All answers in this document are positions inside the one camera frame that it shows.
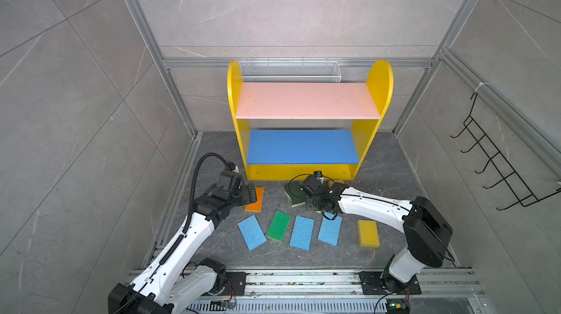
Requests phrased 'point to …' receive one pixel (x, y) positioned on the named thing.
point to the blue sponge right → (329, 230)
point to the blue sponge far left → (252, 232)
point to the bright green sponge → (278, 226)
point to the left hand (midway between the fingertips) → (246, 187)
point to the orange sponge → (256, 206)
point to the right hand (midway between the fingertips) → (314, 202)
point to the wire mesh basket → (291, 71)
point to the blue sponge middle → (302, 233)
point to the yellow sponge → (368, 234)
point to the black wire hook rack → (504, 169)
